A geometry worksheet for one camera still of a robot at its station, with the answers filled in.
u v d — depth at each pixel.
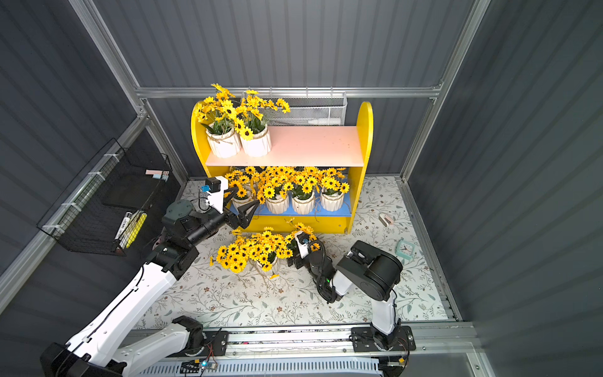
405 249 0.92
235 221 0.61
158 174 0.85
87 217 0.67
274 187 0.81
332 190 0.79
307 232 0.80
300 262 0.82
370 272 0.49
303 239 0.76
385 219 1.02
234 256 0.79
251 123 0.66
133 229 0.69
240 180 0.80
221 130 0.66
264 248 0.79
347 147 0.74
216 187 0.57
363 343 0.74
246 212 0.61
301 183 0.80
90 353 0.38
